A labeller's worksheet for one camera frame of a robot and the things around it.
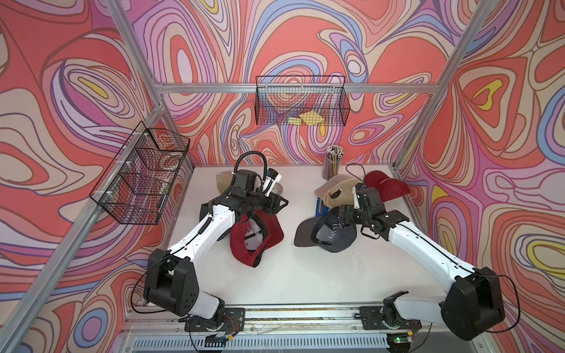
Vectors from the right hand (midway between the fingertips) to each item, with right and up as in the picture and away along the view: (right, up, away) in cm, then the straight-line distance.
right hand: (349, 216), depth 85 cm
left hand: (-26, +7, -5) cm, 27 cm away
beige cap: (0, +9, +19) cm, 21 cm away
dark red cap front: (-39, -9, +8) cm, 41 cm away
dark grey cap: (-8, -8, +8) cm, 13 cm away
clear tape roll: (-30, +11, +23) cm, 39 cm away
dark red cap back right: (+23, +11, +16) cm, 30 cm away
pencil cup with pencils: (-2, +24, +19) cm, 31 cm away
